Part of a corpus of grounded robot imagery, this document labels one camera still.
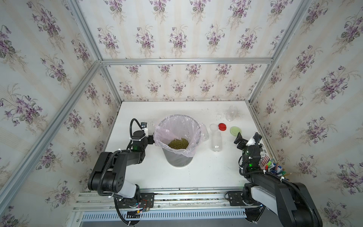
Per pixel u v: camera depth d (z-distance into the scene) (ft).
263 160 2.78
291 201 1.38
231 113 3.33
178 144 2.99
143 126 2.61
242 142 2.52
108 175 1.44
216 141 3.06
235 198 2.40
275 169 2.43
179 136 2.97
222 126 3.38
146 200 2.37
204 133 2.26
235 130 3.34
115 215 2.26
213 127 3.45
